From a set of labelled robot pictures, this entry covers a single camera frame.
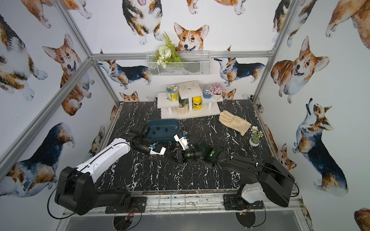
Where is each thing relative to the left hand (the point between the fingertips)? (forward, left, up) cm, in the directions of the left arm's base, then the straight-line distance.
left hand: (169, 150), depth 75 cm
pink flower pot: (+37, -28, +8) cm, 48 cm away
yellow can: (+43, -16, -9) cm, 47 cm away
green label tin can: (+39, +1, +4) cm, 39 cm away
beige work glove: (+29, -44, -17) cm, 55 cm away
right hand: (-2, -1, +3) cm, 3 cm away
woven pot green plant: (+38, -6, -10) cm, 40 cm away
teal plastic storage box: (+24, +9, -19) cm, 32 cm away
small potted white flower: (+11, -52, -12) cm, 55 cm away
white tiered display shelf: (+43, -12, -9) cm, 46 cm away
